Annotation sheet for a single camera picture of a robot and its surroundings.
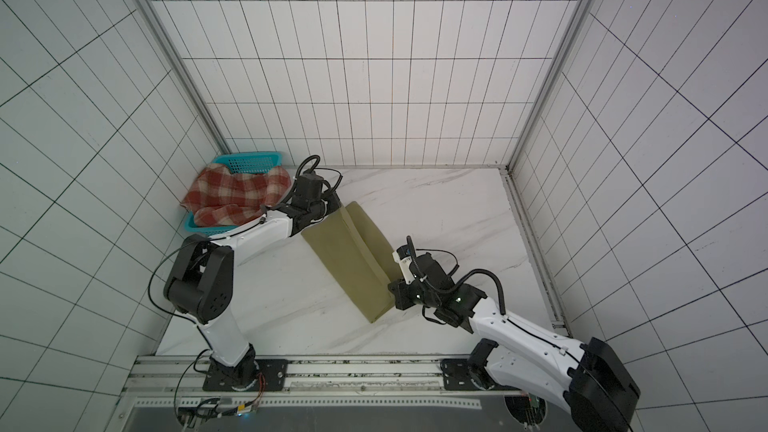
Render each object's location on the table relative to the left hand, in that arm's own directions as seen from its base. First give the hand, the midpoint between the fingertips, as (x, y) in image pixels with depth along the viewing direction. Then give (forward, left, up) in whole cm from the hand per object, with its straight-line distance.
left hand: (339, 203), depth 94 cm
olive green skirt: (-17, -6, -3) cm, 18 cm away
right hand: (-26, -16, -2) cm, 31 cm away
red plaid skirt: (+7, +44, -7) cm, 45 cm away
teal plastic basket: (+24, +44, -6) cm, 51 cm away
